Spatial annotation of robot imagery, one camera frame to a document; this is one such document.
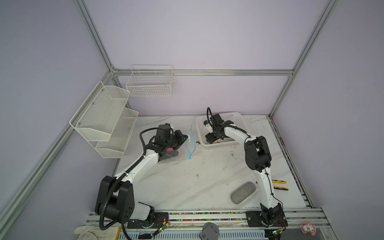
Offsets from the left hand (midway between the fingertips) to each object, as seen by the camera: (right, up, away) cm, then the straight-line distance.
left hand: (188, 136), depth 83 cm
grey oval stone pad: (+30, -31, -3) cm, 43 cm away
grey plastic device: (+11, -45, -12) cm, 48 cm away
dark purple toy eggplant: (-10, -11, +8) cm, 17 cm away
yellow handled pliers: (+55, -27, +3) cm, 61 cm away
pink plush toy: (+58, -43, -13) cm, 73 cm away
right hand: (+14, -1, +21) cm, 25 cm away
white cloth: (-46, -43, -16) cm, 65 cm away
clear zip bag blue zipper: (-1, -9, -1) cm, 9 cm away
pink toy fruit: (-8, -6, -15) cm, 18 cm away
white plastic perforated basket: (+34, +12, +28) cm, 45 cm away
